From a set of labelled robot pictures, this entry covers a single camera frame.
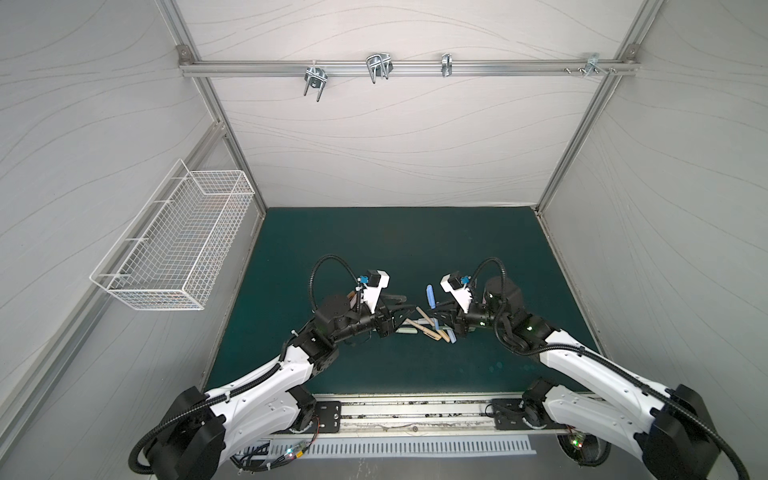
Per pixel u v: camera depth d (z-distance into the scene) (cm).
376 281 64
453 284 66
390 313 64
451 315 68
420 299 73
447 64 78
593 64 76
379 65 77
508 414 73
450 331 70
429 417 75
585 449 72
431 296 72
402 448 70
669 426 40
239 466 68
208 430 40
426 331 88
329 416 73
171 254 68
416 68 79
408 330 88
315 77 79
